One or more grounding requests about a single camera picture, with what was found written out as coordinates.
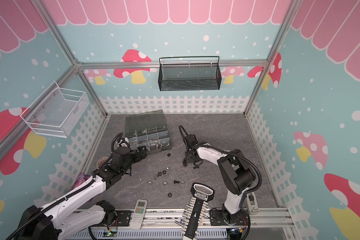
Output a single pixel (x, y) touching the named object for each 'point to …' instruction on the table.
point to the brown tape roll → (101, 161)
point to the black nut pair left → (164, 172)
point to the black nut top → (168, 154)
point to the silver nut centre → (165, 184)
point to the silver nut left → (150, 183)
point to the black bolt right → (195, 167)
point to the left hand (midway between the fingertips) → (140, 151)
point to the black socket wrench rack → (196, 211)
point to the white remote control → (138, 214)
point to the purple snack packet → (81, 178)
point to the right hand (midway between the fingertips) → (190, 157)
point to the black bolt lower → (175, 181)
